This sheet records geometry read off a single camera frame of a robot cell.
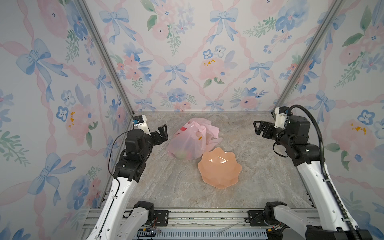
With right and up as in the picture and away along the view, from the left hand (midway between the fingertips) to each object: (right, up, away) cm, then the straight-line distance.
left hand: (158, 125), depth 69 cm
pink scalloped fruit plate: (+32, -25, +19) cm, 45 cm away
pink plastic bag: (+18, -6, +10) cm, 21 cm away
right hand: (+49, +1, +2) cm, 49 cm away
